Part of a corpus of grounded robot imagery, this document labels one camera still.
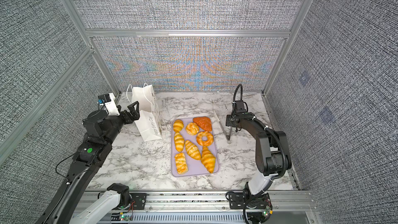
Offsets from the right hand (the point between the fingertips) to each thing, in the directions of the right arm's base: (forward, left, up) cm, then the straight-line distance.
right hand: (233, 120), depth 97 cm
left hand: (-11, +51, +29) cm, 60 cm away
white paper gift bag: (-9, +48, +11) cm, 50 cm away
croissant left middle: (-13, +33, -2) cm, 35 cm away
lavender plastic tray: (-27, +23, -4) cm, 36 cm away
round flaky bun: (-5, +25, -1) cm, 26 cm away
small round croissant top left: (-2, +35, -2) cm, 35 cm away
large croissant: (-24, +17, -2) cm, 29 cm away
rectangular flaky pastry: (-26, +31, -2) cm, 40 cm away
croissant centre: (-19, +25, -1) cm, 31 cm away
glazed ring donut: (-13, +16, -3) cm, 21 cm away
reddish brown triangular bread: (0, +18, -1) cm, 18 cm away
